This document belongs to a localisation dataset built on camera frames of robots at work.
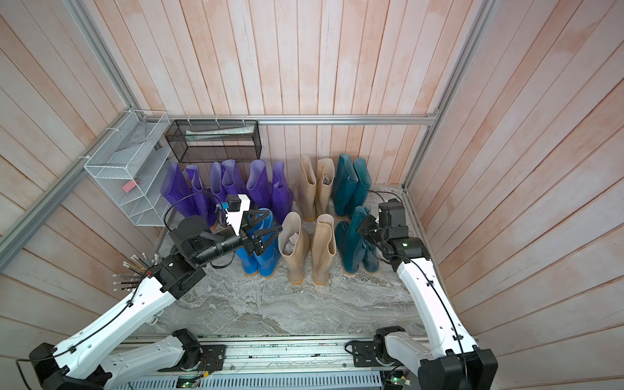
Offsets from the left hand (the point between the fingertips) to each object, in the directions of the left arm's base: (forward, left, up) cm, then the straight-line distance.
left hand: (274, 224), depth 62 cm
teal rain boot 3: (+2, -21, -12) cm, 25 cm away
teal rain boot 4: (0, -29, -19) cm, 35 cm away
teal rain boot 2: (+26, -29, -10) cm, 40 cm away
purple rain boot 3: (+27, +18, -10) cm, 34 cm away
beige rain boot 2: (+3, -14, -18) cm, 23 cm away
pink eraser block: (+22, +54, -8) cm, 59 cm away
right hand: (+11, -25, -12) cm, 30 cm away
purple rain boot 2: (+23, +30, -17) cm, 42 cm away
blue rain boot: (+1, +11, -24) cm, 27 cm away
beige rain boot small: (+4, -4, -18) cm, 19 cm away
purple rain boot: (+25, +40, -15) cm, 50 cm away
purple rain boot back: (+23, +1, -15) cm, 28 cm away
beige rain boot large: (+26, -8, -13) cm, 30 cm away
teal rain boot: (+27, -23, -13) cm, 37 cm away
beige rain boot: (+34, -16, -15) cm, 40 cm away
